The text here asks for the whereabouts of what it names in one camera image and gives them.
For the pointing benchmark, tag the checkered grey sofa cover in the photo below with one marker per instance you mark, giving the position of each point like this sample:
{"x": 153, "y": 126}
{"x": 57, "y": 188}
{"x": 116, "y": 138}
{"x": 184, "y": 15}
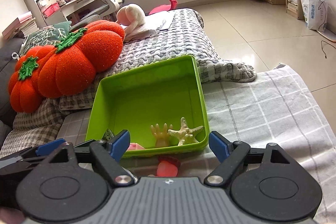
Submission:
{"x": 184, "y": 37}

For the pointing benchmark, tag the white paper shopping bag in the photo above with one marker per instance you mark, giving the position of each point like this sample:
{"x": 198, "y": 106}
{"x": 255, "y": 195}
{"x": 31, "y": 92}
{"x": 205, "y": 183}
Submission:
{"x": 315, "y": 14}

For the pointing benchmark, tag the papers on sofa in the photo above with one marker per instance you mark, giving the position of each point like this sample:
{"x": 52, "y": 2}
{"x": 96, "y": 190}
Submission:
{"x": 154, "y": 24}

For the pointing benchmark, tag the teal leaf pattern pillow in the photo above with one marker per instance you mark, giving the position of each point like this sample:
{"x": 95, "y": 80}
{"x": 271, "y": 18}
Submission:
{"x": 49, "y": 35}

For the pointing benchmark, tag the green plastic storage bin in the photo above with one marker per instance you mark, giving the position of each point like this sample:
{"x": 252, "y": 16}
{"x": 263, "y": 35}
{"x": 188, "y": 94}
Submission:
{"x": 156, "y": 94}

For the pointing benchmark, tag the grey grid blanket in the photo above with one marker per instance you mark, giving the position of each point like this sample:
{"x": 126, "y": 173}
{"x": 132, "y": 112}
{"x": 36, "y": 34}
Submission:
{"x": 276, "y": 108}

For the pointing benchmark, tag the small pink box toy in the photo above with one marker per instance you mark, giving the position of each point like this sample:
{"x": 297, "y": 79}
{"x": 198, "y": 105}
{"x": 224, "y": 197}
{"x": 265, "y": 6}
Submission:
{"x": 135, "y": 146}

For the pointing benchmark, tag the beige starfish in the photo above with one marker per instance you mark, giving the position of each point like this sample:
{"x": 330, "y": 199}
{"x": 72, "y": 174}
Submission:
{"x": 185, "y": 135}

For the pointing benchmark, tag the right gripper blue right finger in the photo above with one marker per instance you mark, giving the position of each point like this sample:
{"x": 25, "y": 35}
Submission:
{"x": 231, "y": 157}

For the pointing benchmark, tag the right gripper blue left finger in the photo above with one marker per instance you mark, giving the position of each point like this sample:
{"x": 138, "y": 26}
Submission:
{"x": 106, "y": 156}

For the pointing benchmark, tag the small orange pumpkin cushion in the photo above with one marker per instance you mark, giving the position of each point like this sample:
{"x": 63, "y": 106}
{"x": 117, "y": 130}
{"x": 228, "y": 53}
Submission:
{"x": 23, "y": 87}

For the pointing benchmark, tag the pink pig squeeze toy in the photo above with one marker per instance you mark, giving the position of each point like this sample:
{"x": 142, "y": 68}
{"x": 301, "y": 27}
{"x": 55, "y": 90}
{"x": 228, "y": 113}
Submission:
{"x": 167, "y": 167}

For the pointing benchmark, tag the stack of books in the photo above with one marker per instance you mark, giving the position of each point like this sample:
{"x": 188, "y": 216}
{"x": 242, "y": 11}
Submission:
{"x": 24, "y": 23}

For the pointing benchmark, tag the large orange pumpkin cushion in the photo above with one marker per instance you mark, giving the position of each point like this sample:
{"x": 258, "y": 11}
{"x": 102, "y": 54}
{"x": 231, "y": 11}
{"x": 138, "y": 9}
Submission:
{"x": 76, "y": 60}

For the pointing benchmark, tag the pink plush toy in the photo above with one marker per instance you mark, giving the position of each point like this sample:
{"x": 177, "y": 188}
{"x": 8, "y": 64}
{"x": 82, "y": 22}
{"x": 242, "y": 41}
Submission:
{"x": 130, "y": 16}

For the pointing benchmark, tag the dark grey sofa backrest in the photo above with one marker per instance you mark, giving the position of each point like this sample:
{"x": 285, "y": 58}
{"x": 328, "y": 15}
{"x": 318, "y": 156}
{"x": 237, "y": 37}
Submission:
{"x": 7, "y": 69}

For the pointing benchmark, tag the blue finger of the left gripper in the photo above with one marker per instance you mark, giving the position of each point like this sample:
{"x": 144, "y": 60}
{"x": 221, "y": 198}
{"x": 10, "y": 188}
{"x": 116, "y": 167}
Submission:
{"x": 46, "y": 149}

